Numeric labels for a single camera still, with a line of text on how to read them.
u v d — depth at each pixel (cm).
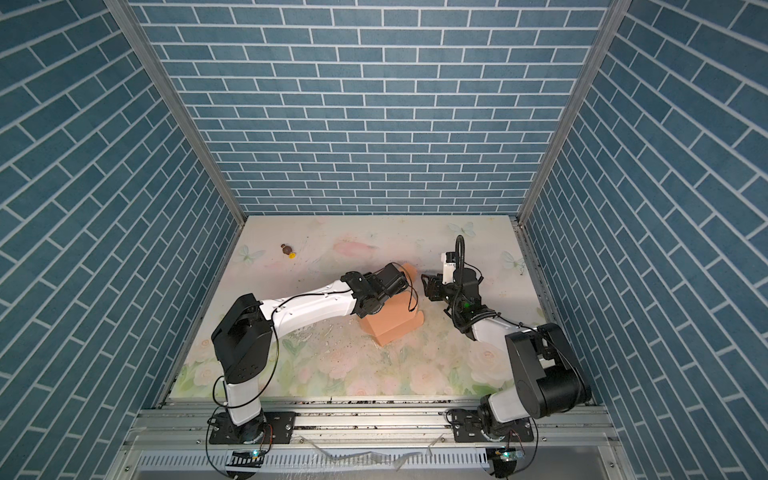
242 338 48
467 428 74
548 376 45
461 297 71
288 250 109
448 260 81
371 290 63
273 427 73
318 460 70
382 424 75
